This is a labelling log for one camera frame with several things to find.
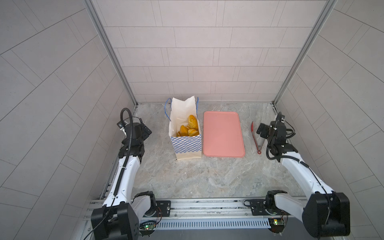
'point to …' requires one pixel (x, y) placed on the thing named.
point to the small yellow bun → (192, 132)
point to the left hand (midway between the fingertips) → (142, 127)
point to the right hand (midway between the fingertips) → (266, 125)
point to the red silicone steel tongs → (258, 148)
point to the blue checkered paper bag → (185, 147)
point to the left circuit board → (147, 226)
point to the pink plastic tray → (222, 134)
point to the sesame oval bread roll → (192, 122)
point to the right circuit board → (277, 225)
